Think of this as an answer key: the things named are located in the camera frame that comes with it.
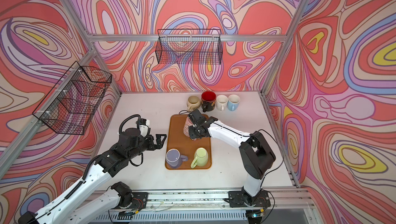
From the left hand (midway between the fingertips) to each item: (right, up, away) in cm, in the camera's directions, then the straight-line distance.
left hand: (161, 135), depth 76 cm
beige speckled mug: (+14, +17, +29) cm, 37 cm away
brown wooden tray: (+6, -5, +13) cm, 15 cm away
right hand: (+16, -3, +13) cm, 21 cm away
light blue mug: (+42, +17, +26) cm, 52 cm away
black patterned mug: (+25, +19, +26) cm, 41 cm away
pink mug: (+12, +5, +10) cm, 16 cm away
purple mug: (+6, -13, +3) cm, 14 cm away
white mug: (+34, +18, +29) cm, 49 cm away
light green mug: (+19, -12, +2) cm, 23 cm away
